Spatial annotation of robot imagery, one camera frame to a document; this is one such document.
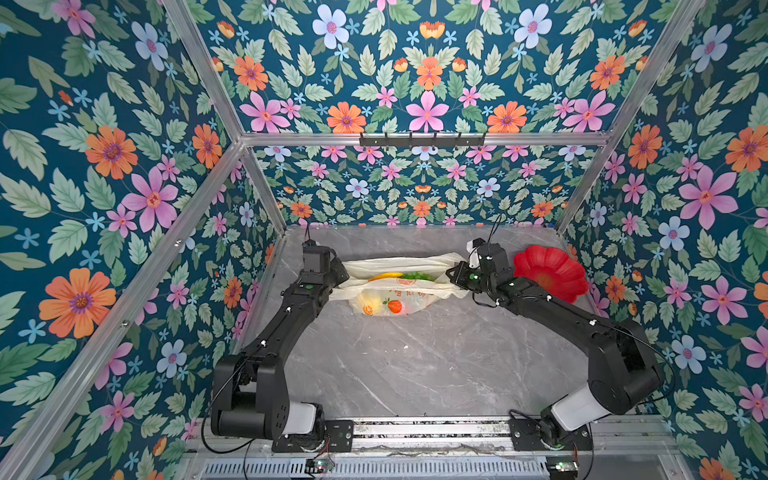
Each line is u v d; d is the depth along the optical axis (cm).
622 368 44
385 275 96
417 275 99
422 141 91
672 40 72
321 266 67
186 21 69
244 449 43
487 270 69
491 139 198
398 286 81
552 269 106
